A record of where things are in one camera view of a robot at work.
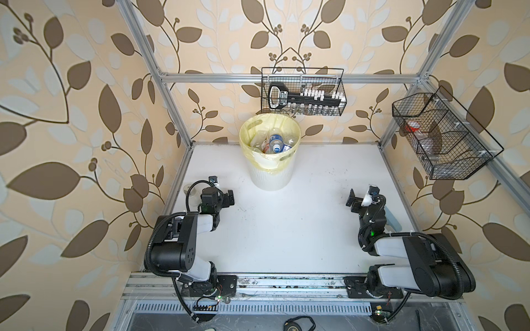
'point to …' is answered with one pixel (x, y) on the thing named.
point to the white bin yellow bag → (269, 171)
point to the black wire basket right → (450, 144)
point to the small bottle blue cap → (276, 143)
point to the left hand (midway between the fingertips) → (216, 190)
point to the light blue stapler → (391, 221)
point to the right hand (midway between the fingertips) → (364, 193)
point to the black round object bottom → (291, 325)
